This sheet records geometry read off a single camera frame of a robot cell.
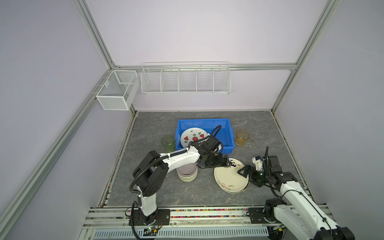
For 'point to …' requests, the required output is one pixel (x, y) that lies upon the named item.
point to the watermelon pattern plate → (192, 134)
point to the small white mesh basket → (119, 88)
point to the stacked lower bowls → (187, 179)
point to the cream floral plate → (228, 178)
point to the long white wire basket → (186, 78)
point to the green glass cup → (168, 142)
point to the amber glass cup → (242, 136)
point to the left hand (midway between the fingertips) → (224, 168)
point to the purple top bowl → (188, 169)
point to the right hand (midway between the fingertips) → (243, 176)
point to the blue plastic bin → (225, 134)
